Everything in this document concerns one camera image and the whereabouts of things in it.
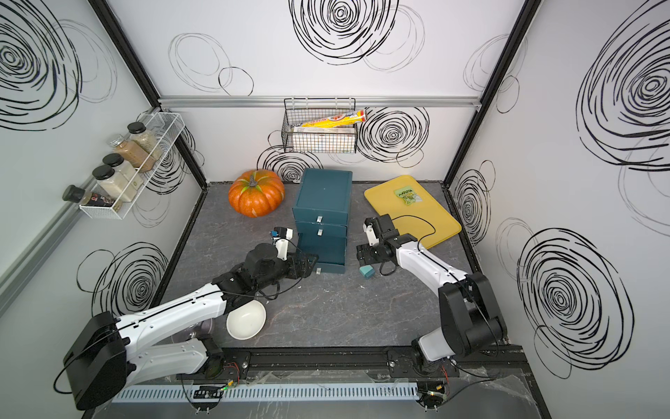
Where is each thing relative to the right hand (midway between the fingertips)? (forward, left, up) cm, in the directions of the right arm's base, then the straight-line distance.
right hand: (368, 253), depth 89 cm
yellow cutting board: (+26, -21, -8) cm, 34 cm away
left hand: (-7, +19, +9) cm, 22 cm away
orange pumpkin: (+22, +43, +6) cm, 49 cm away
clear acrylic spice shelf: (+41, +76, +24) cm, 89 cm away
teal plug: (-4, 0, -5) cm, 6 cm away
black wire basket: (+28, +12, +27) cm, 41 cm away
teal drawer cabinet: (+8, +16, +12) cm, 22 cm away
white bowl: (-22, +38, -5) cm, 44 cm away
